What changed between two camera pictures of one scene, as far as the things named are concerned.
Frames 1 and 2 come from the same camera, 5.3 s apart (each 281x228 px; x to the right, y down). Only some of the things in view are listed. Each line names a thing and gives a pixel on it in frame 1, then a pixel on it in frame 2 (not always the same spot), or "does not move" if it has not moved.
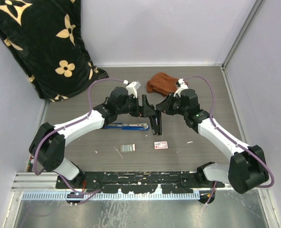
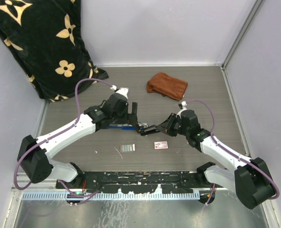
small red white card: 161,145 does not move
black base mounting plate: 137,182 does not move
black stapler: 156,124 -> 151,130
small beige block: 127,147 does not move
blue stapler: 132,126 does not move
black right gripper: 165,106 -> 166,127
